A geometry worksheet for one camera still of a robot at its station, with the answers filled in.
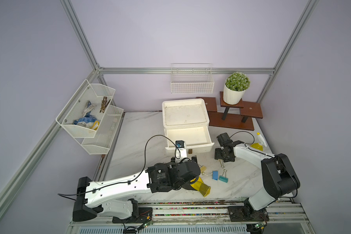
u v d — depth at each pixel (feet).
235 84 2.75
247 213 2.17
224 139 2.47
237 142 2.27
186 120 2.77
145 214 2.40
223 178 2.82
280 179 1.49
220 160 2.82
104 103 2.67
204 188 2.64
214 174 2.89
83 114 2.38
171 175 1.53
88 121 2.31
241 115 3.24
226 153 2.25
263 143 2.75
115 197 1.32
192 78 3.10
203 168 2.89
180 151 1.82
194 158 1.92
